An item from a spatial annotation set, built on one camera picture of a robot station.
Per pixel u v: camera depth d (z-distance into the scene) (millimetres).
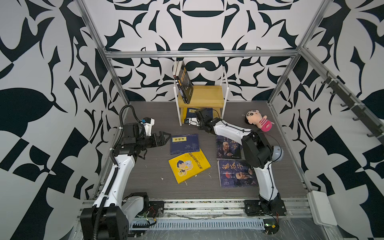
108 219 377
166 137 738
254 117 1019
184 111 1069
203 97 964
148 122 705
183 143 969
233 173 846
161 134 690
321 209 700
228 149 933
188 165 872
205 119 768
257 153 547
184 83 850
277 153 848
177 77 776
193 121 872
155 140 684
